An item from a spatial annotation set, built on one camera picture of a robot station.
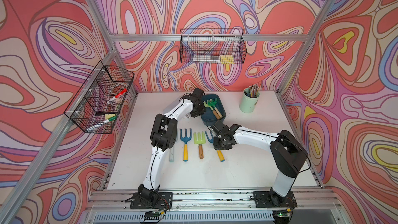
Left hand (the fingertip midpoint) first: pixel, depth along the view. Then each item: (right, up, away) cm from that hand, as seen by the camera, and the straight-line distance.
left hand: (204, 112), depth 102 cm
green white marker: (-45, -2, -30) cm, 54 cm away
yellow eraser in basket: (+13, +32, -12) cm, 37 cm away
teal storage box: (+4, -5, +6) cm, 8 cm away
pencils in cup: (+31, +14, -4) cm, 35 cm away
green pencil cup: (+29, +8, -3) cm, 30 cm away
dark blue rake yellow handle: (-12, -16, -7) cm, 22 cm away
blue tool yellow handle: (+4, -17, -11) cm, 20 cm away
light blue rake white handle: (-19, -24, -16) cm, 34 cm away
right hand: (+8, -22, -13) cm, 27 cm away
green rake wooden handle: (-3, -18, -9) cm, 20 cm away
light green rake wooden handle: (+8, -3, 0) cm, 9 cm away
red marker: (-44, +10, -26) cm, 52 cm away
